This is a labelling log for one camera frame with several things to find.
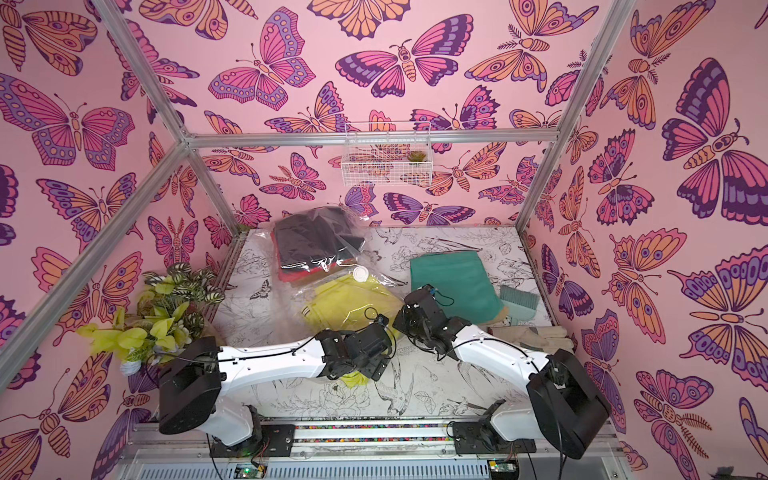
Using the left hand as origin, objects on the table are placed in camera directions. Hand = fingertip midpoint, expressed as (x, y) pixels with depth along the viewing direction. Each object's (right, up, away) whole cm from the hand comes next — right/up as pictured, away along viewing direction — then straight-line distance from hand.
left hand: (377, 354), depth 83 cm
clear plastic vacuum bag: (-13, +23, +19) cm, 33 cm away
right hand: (+5, +10, +3) cm, 12 cm away
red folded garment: (-27, +20, +15) cm, 37 cm away
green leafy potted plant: (-53, +12, -6) cm, 55 cm away
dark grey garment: (-24, +34, +23) cm, 47 cm away
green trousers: (+26, +18, +13) cm, 35 cm away
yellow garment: (-12, +12, +13) cm, 21 cm away
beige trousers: (+40, +9, +11) cm, 42 cm away
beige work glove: (+49, +2, +7) cm, 50 cm away
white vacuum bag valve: (-6, +21, +15) cm, 27 cm away
